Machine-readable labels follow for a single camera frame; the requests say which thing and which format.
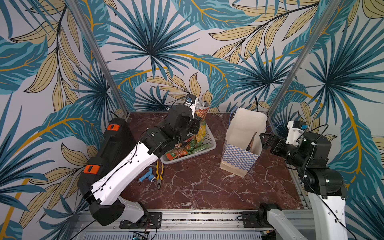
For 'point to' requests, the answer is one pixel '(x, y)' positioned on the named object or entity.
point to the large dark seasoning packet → (249, 145)
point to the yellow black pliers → (159, 179)
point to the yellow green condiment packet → (200, 136)
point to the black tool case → (116, 138)
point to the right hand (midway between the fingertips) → (269, 137)
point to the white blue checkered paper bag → (243, 125)
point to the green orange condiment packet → (175, 154)
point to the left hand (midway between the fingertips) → (195, 117)
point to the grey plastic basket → (208, 139)
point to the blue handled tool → (151, 177)
